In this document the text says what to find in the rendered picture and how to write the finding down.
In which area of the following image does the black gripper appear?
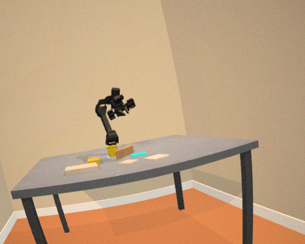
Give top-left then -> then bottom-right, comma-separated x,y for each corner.
107,98 -> 136,120

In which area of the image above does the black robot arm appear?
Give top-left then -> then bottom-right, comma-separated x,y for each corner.
95,87 -> 124,146

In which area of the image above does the yellow cup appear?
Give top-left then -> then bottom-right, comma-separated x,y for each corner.
107,145 -> 117,157

